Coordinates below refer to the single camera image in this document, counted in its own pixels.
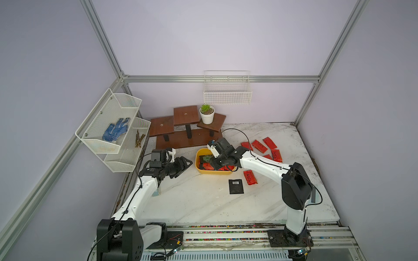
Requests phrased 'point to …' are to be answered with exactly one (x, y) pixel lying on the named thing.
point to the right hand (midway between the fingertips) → (214, 163)
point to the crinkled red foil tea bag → (247, 145)
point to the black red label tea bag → (235, 186)
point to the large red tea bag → (259, 146)
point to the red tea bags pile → (205, 163)
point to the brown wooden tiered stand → (184, 129)
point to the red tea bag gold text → (250, 178)
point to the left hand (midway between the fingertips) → (189, 166)
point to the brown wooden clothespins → (138, 139)
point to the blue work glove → (113, 131)
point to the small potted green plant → (207, 112)
